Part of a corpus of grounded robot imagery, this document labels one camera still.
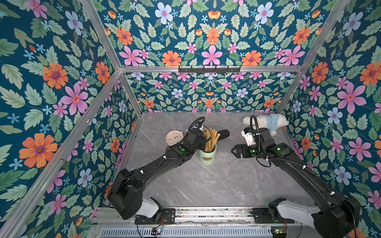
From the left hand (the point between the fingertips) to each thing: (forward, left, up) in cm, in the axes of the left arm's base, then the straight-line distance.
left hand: (204, 136), depth 83 cm
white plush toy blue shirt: (+15, -49, -9) cm, 53 cm away
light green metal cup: (-8, -1, -11) cm, 14 cm away
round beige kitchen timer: (+12, +20, -16) cm, 29 cm away
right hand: (-9, -19, 0) cm, 21 cm away
